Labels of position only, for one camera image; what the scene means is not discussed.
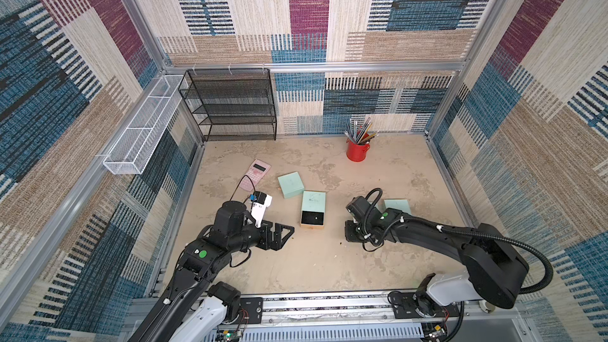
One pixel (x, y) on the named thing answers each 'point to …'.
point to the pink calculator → (257, 171)
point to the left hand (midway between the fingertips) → (283, 227)
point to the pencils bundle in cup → (360, 134)
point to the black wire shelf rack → (230, 104)
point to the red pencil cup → (356, 152)
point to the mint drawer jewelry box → (400, 204)
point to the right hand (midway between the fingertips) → (350, 237)
